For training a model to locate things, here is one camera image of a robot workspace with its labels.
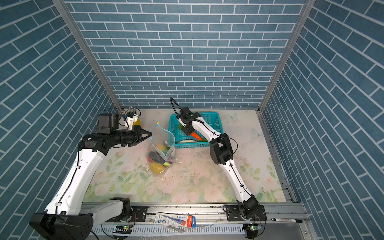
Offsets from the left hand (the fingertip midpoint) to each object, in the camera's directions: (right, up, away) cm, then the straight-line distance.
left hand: (152, 133), depth 70 cm
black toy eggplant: (-2, -14, +13) cm, 19 cm away
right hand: (+14, +2, +35) cm, 38 cm away
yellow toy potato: (-2, -21, +14) cm, 26 cm away
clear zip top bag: (+4, -10, 0) cm, 11 cm away
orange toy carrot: (+20, -4, +32) cm, 38 cm away
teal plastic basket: (+33, +7, +37) cm, 50 cm away
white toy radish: (+15, -7, +26) cm, 31 cm away
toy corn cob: (+2, -9, +13) cm, 16 cm away
